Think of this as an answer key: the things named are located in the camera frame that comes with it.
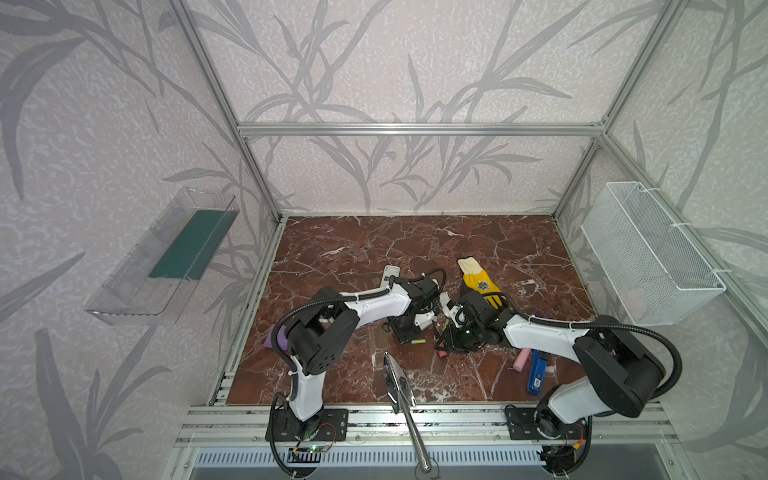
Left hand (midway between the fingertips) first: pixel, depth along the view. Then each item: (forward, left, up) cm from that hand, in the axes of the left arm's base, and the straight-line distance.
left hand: (406, 325), depth 90 cm
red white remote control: (+21, +6, -1) cm, 22 cm away
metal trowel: (-20, +1, 0) cm, 20 cm away
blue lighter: (-14, -35, +4) cm, 38 cm away
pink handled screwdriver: (-9, -10, +2) cm, 14 cm away
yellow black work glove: (+16, -24, +1) cm, 29 cm away
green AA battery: (-5, -3, +1) cm, 6 cm away
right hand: (-4, -9, +2) cm, 10 cm away
